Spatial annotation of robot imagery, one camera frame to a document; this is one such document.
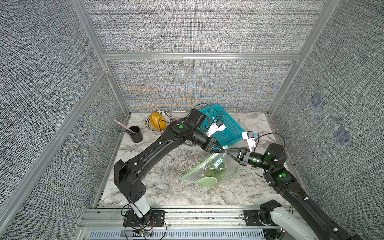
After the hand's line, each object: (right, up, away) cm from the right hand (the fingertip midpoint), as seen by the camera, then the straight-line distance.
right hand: (226, 149), depth 64 cm
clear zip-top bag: (-14, -13, +4) cm, 19 cm away
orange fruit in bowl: (-41, +16, +42) cm, 61 cm away
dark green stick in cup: (-59, +7, +28) cm, 66 cm away
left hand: (-1, -1, 0) cm, 1 cm away
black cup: (-51, +3, +36) cm, 62 cm away
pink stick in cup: (-57, +9, +33) cm, 67 cm away
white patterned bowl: (-34, +17, +51) cm, 63 cm away
